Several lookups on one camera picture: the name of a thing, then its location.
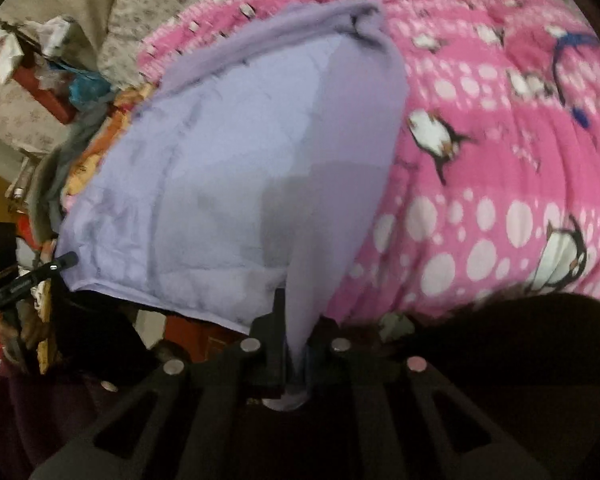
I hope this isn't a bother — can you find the red cardboard box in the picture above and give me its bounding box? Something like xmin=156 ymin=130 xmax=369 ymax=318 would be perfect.
xmin=165 ymin=312 xmax=251 ymax=356

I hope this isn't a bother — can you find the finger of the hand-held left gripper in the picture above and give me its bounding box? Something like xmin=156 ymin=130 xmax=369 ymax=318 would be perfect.
xmin=0 ymin=252 xmax=79 ymax=315

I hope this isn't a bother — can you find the orange yellow cartoon blanket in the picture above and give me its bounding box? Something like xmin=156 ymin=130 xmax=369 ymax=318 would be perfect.
xmin=62 ymin=82 xmax=156 ymax=211

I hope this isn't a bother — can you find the floral bed sheet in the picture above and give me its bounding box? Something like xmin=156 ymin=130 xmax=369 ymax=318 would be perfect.
xmin=97 ymin=0 xmax=598 ymax=91

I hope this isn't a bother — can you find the maroon garment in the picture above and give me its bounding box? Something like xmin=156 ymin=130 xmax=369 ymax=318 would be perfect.
xmin=0 ymin=360 xmax=111 ymax=480

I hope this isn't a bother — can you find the pink penguin print blanket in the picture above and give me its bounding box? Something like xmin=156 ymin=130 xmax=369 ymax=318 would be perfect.
xmin=137 ymin=0 xmax=600 ymax=331

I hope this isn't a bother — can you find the blue plastic bag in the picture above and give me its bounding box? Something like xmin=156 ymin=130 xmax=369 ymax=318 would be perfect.
xmin=67 ymin=70 xmax=113 ymax=111

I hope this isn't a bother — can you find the purple fleece garment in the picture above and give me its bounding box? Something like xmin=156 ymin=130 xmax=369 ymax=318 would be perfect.
xmin=55 ymin=0 xmax=411 ymax=411

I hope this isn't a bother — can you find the grey striped garment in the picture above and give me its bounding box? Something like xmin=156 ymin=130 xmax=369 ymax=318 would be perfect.
xmin=27 ymin=110 xmax=116 ymax=241

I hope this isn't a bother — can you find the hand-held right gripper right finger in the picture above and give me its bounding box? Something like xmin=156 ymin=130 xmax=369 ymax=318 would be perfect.
xmin=305 ymin=317 xmax=556 ymax=480

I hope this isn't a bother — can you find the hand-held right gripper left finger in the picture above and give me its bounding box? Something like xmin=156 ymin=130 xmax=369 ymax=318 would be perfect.
xmin=30 ymin=287 xmax=288 ymax=480

